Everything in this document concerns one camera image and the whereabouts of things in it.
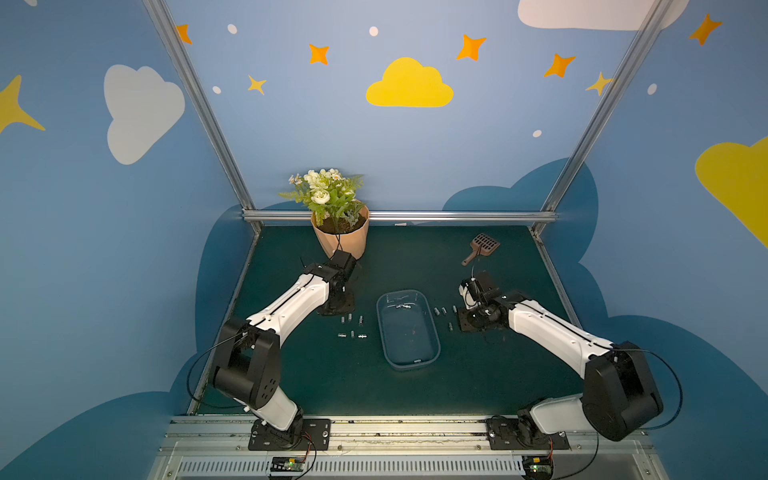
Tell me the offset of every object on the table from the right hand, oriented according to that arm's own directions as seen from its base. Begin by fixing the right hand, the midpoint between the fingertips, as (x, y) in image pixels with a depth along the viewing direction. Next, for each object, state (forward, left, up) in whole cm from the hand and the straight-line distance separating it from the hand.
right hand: (465, 318), depth 89 cm
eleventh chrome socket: (0, +4, -5) cm, 7 cm away
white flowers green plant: (+26, +43, +25) cm, 56 cm away
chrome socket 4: (0, +39, -6) cm, 39 cm away
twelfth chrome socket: (-5, +38, -5) cm, 38 cm away
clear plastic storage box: (-1, +17, -7) cm, 18 cm away
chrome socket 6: (-4, +35, -6) cm, 35 cm away
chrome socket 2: (+1, +32, -6) cm, 33 cm away
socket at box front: (-12, +14, -5) cm, 19 cm away
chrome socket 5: (-5, +31, -5) cm, 32 cm away
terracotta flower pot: (+28, +41, +6) cm, 50 cm away
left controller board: (-39, +46, -7) cm, 61 cm away
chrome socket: (+6, +8, -7) cm, 12 cm away
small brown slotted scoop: (+35, -11, -5) cm, 37 cm away
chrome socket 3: (+1, +36, -6) cm, 37 cm away
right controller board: (-35, -16, -9) cm, 40 cm away
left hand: (+1, +38, +3) cm, 38 cm away
